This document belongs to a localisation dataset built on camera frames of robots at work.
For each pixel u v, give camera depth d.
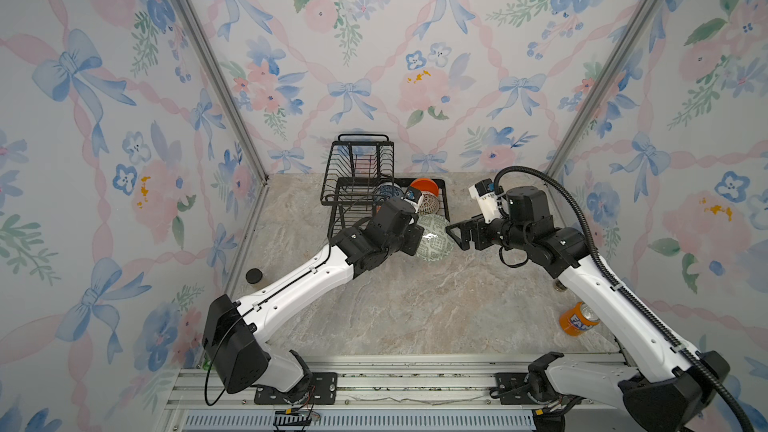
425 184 1.07
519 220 0.56
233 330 0.40
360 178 1.13
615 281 0.45
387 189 1.06
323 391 0.74
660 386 0.39
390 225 0.54
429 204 1.07
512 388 0.73
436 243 0.78
